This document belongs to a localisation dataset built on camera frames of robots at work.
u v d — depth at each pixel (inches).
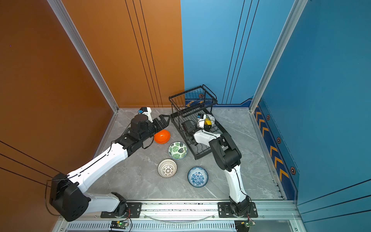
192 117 33.0
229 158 22.2
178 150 37.0
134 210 29.1
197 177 32.8
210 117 39.2
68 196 15.6
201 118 34.1
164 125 27.1
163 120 27.0
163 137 38.6
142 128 22.8
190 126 31.9
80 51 33.4
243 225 27.5
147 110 27.8
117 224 28.0
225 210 28.5
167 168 34.2
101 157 19.1
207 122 37.0
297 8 27.7
